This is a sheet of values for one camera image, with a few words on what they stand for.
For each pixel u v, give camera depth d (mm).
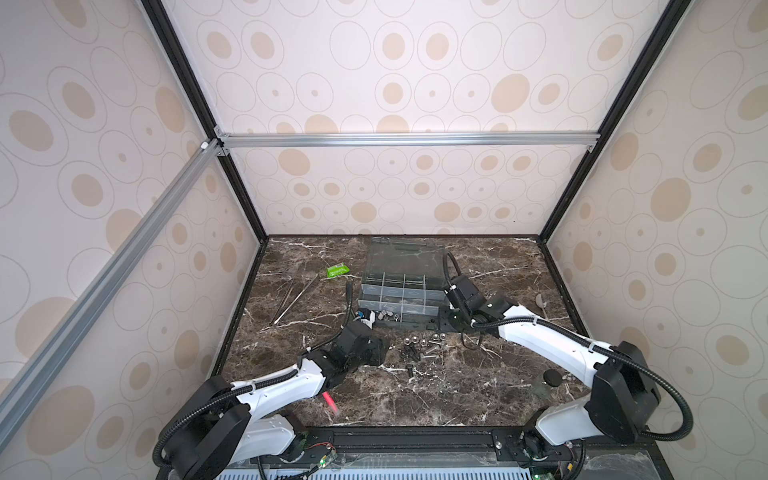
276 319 944
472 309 634
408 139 922
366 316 764
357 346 658
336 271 1087
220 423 410
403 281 1001
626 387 421
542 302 1000
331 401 799
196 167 795
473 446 747
